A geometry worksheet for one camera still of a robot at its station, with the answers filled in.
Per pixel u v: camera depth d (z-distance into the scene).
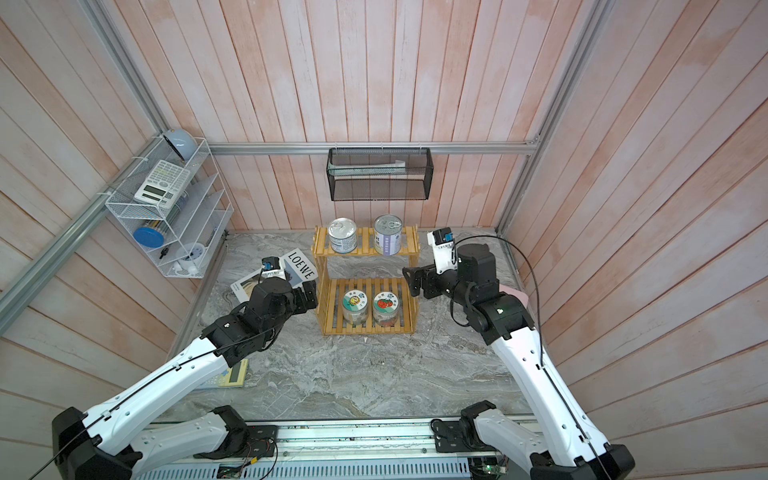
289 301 0.56
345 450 0.73
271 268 0.64
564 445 0.37
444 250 0.60
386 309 0.86
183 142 0.82
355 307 0.86
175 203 0.76
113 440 0.39
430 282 0.60
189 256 0.84
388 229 0.73
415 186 1.08
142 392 0.43
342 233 0.73
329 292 1.00
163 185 0.76
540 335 0.44
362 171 0.89
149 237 0.76
